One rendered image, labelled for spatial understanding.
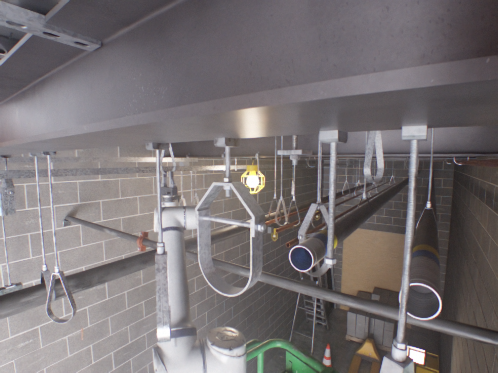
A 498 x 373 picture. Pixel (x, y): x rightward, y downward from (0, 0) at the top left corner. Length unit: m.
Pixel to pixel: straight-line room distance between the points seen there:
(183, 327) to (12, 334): 2.07
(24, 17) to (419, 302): 0.90
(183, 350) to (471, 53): 1.08
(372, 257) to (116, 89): 7.71
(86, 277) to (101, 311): 1.80
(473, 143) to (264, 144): 1.51
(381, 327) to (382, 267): 1.59
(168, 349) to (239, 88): 0.96
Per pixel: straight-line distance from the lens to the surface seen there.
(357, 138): 2.16
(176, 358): 1.12
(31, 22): 0.59
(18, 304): 1.40
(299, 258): 0.84
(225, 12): 0.39
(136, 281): 3.35
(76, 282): 1.45
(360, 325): 7.31
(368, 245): 7.90
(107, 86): 0.59
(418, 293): 0.75
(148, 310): 3.59
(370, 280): 8.20
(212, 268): 0.55
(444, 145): 2.10
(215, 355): 1.13
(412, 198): 0.36
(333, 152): 0.38
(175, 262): 1.20
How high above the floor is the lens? 4.24
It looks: 5 degrees down
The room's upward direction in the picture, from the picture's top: straight up
